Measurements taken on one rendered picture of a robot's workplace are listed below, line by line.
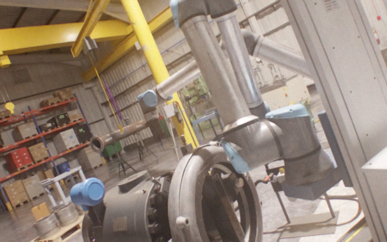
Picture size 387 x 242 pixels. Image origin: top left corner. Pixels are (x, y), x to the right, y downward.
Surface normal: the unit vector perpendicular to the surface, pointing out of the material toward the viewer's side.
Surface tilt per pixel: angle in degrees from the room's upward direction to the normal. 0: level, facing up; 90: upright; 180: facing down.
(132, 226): 66
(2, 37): 90
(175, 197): 50
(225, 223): 91
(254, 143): 78
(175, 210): 60
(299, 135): 90
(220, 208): 91
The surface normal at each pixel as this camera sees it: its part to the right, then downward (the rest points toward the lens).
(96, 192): 0.76, -0.29
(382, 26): -0.59, 0.30
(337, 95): 0.39, -0.11
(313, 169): -0.19, -0.23
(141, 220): -0.64, -0.21
